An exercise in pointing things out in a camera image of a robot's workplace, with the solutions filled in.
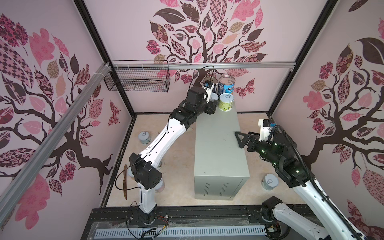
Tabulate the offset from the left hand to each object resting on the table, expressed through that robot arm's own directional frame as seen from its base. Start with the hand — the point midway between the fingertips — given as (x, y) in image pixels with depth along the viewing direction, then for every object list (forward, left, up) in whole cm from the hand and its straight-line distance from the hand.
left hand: (210, 100), depth 75 cm
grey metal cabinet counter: (-35, -2, -3) cm, 35 cm away
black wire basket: (+28, +44, -3) cm, 52 cm away
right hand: (-18, -14, -3) cm, 23 cm away
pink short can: (-33, +27, -32) cm, 53 cm away
